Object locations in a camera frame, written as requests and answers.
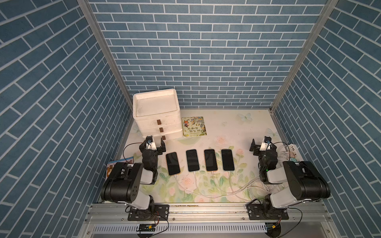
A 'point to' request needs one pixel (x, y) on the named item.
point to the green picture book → (193, 126)
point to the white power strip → (294, 152)
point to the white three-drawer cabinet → (157, 113)
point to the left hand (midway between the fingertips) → (157, 138)
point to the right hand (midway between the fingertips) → (263, 141)
